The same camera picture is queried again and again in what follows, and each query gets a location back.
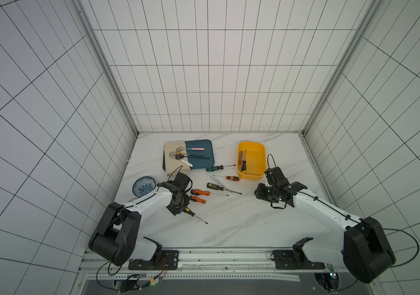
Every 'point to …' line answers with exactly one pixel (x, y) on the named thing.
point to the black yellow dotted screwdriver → (220, 188)
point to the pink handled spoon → (194, 149)
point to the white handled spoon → (184, 161)
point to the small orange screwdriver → (233, 178)
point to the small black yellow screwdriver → (188, 210)
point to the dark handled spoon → (180, 156)
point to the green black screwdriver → (213, 168)
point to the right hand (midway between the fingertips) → (250, 193)
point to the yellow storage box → (256, 160)
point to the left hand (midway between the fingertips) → (183, 208)
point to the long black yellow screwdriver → (244, 163)
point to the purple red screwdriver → (241, 161)
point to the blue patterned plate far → (143, 185)
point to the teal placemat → (200, 153)
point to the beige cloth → (173, 166)
